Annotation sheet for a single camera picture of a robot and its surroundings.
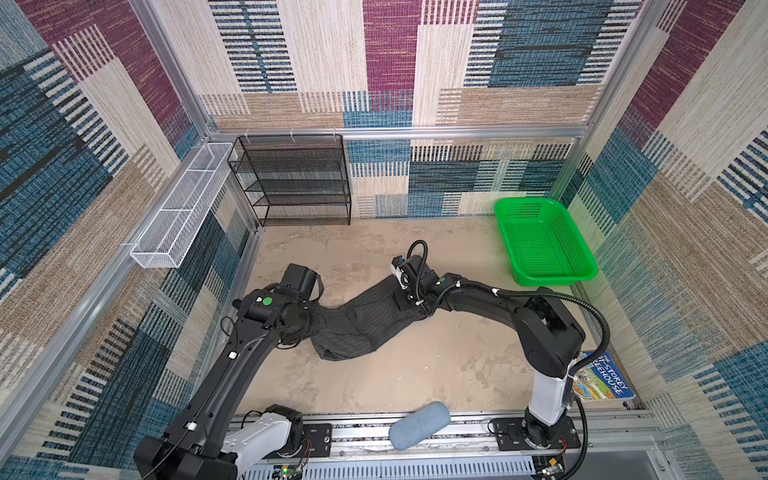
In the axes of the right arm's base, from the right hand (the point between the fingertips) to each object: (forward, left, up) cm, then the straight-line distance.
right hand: (400, 298), depth 92 cm
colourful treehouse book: (-24, -51, -3) cm, 57 cm away
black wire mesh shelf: (+43, +36, +12) cm, 57 cm away
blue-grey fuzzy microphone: (-33, -3, -2) cm, 34 cm away
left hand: (-13, +21, +12) cm, 27 cm away
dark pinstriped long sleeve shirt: (-5, +11, -3) cm, 13 cm away
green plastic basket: (+27, -57, -9) cm, 63 cm away
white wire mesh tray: (0, +55, +28) cm, 62 cm away
